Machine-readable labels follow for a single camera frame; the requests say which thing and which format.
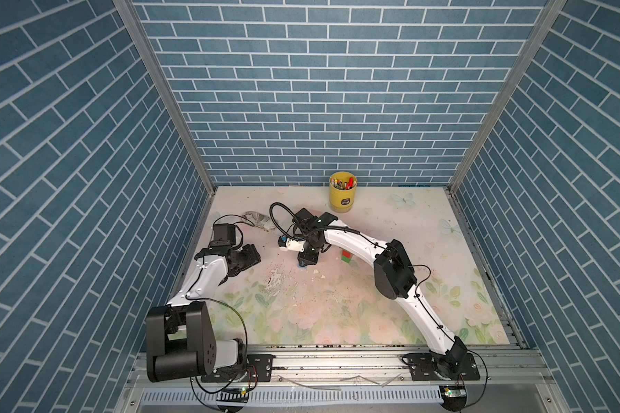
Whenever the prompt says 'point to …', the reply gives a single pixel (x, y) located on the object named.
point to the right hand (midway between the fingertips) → (304, 259)
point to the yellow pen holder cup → (343, 191)
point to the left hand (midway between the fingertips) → (258, 257)
